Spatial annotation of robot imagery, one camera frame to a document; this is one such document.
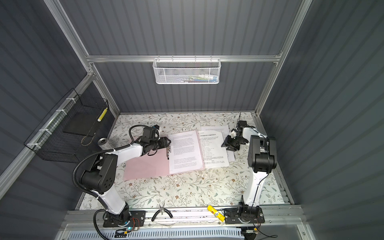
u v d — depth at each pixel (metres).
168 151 0.96
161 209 0.77
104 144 0.86
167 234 0.77
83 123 0.76
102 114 0.82
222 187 0.85
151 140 0.77
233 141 0.88
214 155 0.96
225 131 1.09
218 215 0.73
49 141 0.65
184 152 0.97
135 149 0.66
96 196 0.52
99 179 0.48
